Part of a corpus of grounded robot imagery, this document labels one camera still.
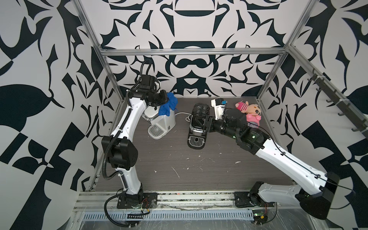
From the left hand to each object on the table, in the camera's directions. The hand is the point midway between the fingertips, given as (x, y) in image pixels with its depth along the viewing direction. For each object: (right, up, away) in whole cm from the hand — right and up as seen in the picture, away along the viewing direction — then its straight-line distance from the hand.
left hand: (166, 96), depth 84 cm
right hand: (+17, -11, -17) cm, 26 cm away
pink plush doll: (+59, -9, +18) cm, 62 cm away
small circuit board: (+47, -61, -13) cm, 78 cm away
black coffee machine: (+18, -14, -21) cm, 31 cm away
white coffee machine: (-6, -18, +17) cm, 25 cm away
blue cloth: (-1, -8, -4) cm, 9 cm away
